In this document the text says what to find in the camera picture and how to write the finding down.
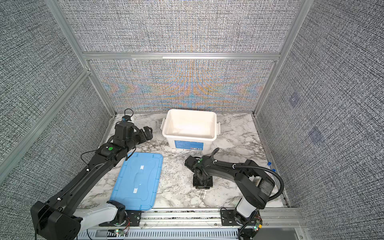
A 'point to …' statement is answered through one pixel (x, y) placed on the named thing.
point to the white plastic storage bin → (190, 130)
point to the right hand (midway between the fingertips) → (199, 188)
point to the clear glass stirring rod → (203, 198)
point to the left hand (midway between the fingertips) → (146, 131)
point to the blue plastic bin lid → (137, 183)
